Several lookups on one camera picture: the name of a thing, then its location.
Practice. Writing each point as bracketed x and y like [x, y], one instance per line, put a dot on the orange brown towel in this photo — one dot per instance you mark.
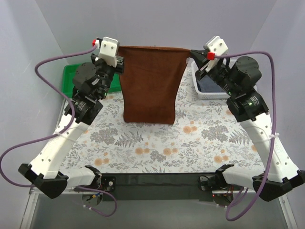
[150, 82]

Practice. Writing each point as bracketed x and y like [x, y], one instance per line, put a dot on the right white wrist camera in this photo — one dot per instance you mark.
[214, 47]

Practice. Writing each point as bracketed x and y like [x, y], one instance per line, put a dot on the floral table mat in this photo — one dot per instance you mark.
[204, 136]

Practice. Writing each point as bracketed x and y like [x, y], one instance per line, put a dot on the white plastic basket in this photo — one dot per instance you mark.
[201, 95]

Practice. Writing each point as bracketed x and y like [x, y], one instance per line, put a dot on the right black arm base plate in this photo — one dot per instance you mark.
[210, 183]

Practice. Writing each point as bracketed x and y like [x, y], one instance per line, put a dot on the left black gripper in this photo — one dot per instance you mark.
[118, 64]

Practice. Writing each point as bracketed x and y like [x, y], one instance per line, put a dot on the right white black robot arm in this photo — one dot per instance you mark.
[281, 175]

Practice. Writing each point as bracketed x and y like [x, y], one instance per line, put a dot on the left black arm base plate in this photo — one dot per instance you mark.
[106, 183]

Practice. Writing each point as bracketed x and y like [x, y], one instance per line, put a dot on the green plastic tray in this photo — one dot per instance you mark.
[69, 72]

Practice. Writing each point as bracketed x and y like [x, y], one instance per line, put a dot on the grey blue towel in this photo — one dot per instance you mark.
[206, 85]

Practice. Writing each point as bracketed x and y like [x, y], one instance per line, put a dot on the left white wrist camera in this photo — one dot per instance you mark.
[108, 48]

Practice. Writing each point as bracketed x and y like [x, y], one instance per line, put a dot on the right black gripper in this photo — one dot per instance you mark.
[203, 60]

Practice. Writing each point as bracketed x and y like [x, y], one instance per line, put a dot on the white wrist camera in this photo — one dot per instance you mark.
[108, 48]
[214, 47]

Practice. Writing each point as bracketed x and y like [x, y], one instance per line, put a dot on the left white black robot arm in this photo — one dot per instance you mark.
[91, 82]

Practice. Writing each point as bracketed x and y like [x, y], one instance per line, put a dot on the aluminium frame rail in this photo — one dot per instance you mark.
[152, 201]

